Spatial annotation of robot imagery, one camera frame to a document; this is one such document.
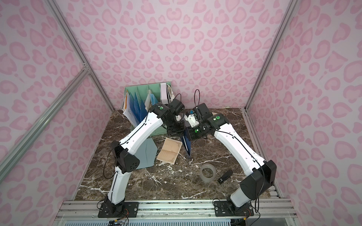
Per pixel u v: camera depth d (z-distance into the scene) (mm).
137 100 967
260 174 397
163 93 959
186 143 785
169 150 952
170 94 929
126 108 859
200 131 618
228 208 643
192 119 691
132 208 735
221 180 801
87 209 753
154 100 908
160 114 569
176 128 705
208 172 859
